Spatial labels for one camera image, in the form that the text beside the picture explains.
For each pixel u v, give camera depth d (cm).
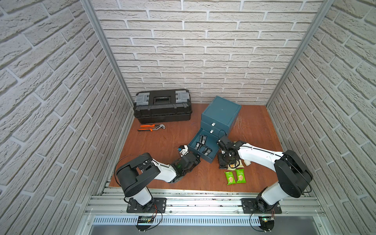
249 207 73
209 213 73
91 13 71
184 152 81
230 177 83
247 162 87
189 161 67
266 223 70
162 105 97
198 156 87
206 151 92
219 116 86
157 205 73
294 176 44
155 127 103
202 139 97
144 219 73
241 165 87
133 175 47
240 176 83
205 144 97
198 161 71
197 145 94
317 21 74
